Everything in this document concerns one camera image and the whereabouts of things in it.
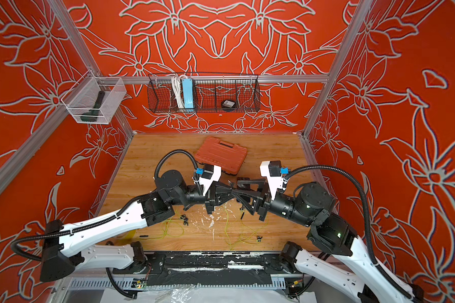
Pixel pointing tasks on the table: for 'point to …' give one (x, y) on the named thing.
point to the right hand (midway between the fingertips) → (234, 186)
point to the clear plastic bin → (95, 100)
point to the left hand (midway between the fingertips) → (239, 190)
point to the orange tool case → (230, 158)
